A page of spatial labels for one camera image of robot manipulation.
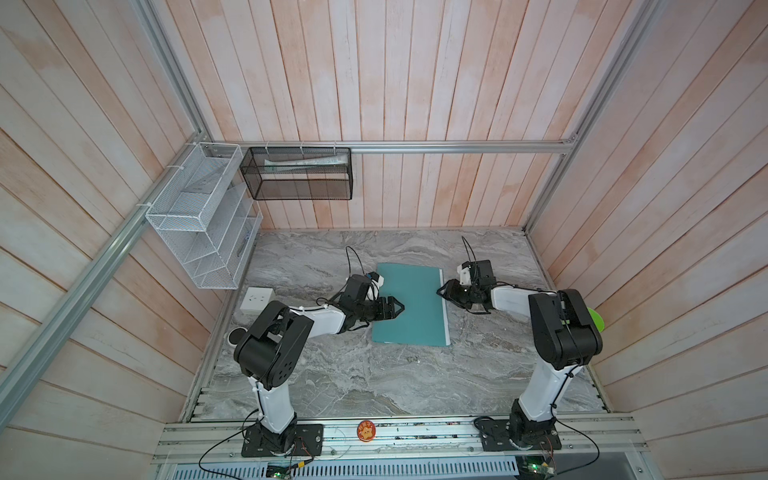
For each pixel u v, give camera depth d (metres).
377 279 0.88
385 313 0.83
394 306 0.84
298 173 0.97
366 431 0.75
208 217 0.73
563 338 0.51
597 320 0.78
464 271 0.94
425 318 0.95
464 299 0.88
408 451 0.73
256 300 0.96
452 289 0.90
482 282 0.80
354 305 0.76
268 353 0.49
